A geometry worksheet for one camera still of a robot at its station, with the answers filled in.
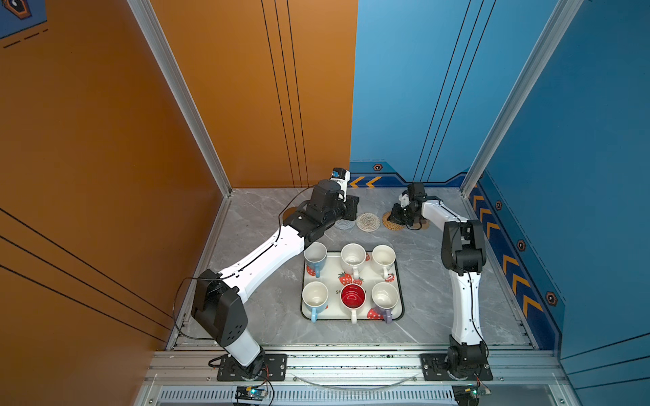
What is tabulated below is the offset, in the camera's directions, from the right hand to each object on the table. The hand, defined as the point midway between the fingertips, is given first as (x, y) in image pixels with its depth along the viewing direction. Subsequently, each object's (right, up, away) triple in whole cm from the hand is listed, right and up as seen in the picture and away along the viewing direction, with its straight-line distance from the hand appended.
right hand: (388, 217), depth 109 cm
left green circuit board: (-47, -49, -38) cm, 78 cm away
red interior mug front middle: (-17, -26, -24) cm, 40 cm away
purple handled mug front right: (-6, -28, -22) cm, 36 cm away
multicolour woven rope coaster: (-9, -2, 0) cm, 9 cm away
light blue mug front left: (-30, -25, -25) cm, 47 cm away
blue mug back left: (-30, -14, -16) cm, 37 cm away
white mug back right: (-5, -14, -17) cm, 23 cm away
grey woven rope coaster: (-19, -3, -1) cm, 19 cm away
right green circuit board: (+14, -50, -38) cm, 64 cm away
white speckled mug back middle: (-16, -14, -15) cm, 26 cm away
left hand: (-16, +7, -31) cm, 36 cm away
